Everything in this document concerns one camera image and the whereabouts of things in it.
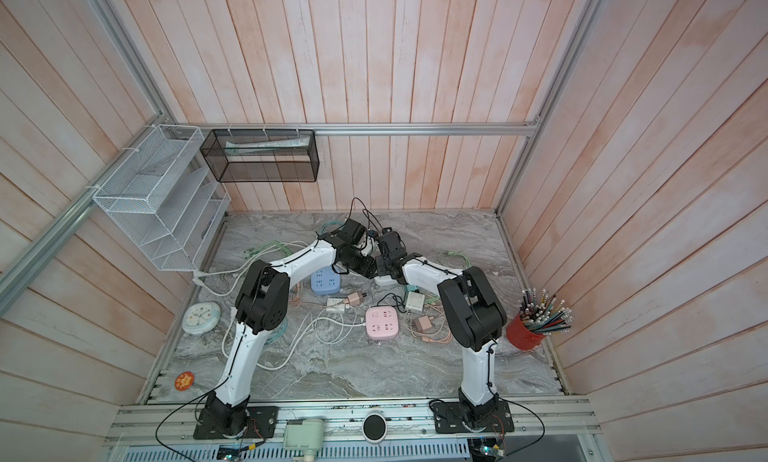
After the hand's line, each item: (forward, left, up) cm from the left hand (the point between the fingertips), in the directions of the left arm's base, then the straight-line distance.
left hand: (370, 272), depth 100 cm
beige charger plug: (-18, -16, 0) cm, 25 cm away
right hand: (+4, -5, +3) cm, 7 cm away
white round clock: (-17, +51, +1) cm, 54 cm away
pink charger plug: (-10, +5, +1) cm, 12 cm away
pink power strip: (-18, -4, +1) cm, 19 cm away
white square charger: (-12, -14, +1) cm, 18 cm away
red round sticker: (-34, +50, -2) cm, 61 cm away
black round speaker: (-45, -2, +3) cm, 46 cm away
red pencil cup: (-23, -43, +16) cm, 52 cm away
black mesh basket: (+30, +36, +26) cm, 54 cm away
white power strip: (-5, -5, +2) cm, 7 cm away
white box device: (-47, +15, +3) cm, 50 cm away
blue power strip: (-4, +15, 0) cm, 16 cm away
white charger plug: (-12, +11, 0) cm, 16 cm away
